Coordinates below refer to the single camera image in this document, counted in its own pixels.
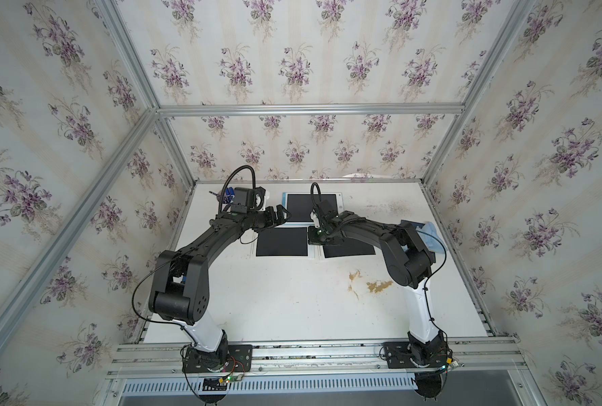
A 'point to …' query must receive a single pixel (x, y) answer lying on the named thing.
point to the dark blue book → (418, 224)
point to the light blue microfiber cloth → (432, 244)
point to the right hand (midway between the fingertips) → (312, 240)
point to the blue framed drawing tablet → (299, 205)
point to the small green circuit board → (232, 378)
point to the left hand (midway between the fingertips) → (282, 219)
